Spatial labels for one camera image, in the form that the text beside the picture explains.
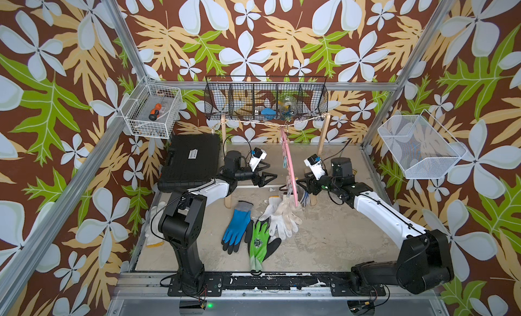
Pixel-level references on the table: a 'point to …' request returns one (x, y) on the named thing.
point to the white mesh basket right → (421, 145)
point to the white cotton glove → (271, 215)
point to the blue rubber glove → (240, 225)
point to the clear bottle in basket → (290, 104)
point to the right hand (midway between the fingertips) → (301, 176)
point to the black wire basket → (262, 97)
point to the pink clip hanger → (288, 165)
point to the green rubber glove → (258, 245)
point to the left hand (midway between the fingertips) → (272, 167)
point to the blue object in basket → (268, 114)
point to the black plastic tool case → (190, 159)
